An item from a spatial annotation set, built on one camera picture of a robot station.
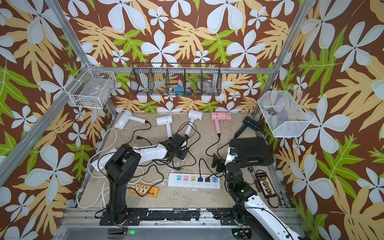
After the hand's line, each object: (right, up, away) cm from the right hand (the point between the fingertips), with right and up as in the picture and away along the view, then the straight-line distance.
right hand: (220, 154), depth 82 cm
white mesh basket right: (+38, +22, 0) cm, 44 cm away
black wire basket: (-26, +47, +16) cm, 56 cm away
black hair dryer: (+30, +19, +29) cm, 46 cm away
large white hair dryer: (-72, -7, +7) cm, 72 cm away
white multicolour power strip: (-14, -16, +2) cm, 21 cm away
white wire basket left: (-76, +38, +5) cm, 85 cm away
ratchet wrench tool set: (+25, -17, +3) cm, 31 cm away
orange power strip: (-43, -19, -1) cm, 47 cm away
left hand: (-20, 0, +16) cm, 26 cm away
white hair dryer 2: (-14, +25, +30) cm, 41 cm away
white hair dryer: (-35, +21, +27) cm, 48 cm away
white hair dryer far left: (-67, +22, +30) cm, 76 cm away
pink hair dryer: (+6, +24, +32) cm, 41 cm away
